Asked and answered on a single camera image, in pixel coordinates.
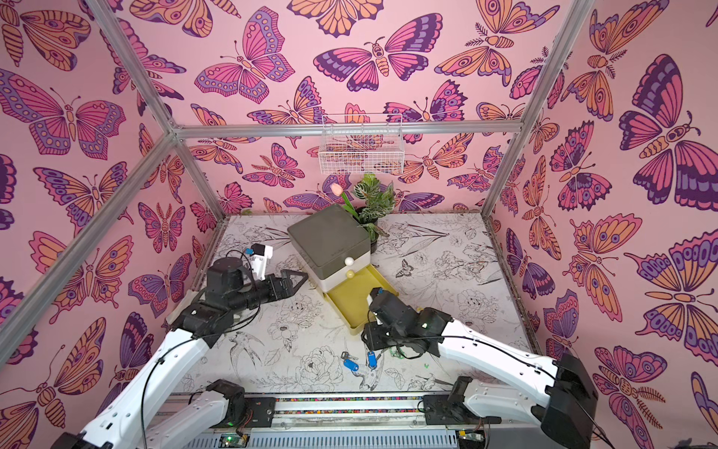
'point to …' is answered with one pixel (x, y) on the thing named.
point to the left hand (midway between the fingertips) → (301, 276)
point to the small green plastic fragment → (426, 366)
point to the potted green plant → (377, 199)
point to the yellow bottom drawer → (351, 301)
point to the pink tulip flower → (337, 190)
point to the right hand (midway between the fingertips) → (363, 340)
